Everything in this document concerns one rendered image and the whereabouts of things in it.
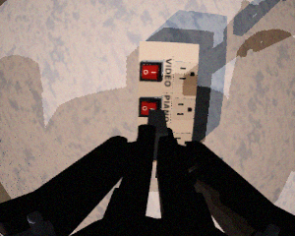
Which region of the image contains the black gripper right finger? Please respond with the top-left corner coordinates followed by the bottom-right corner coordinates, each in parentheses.
top-left (154, 110), bottom-right (295, 236)

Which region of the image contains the beige power strip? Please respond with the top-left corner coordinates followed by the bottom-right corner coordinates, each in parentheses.
top-left (138, 41), bottom-right (199, 146)

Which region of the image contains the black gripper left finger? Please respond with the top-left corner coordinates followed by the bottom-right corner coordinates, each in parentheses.
top-left (0, 109), bottom-right (157, 236)

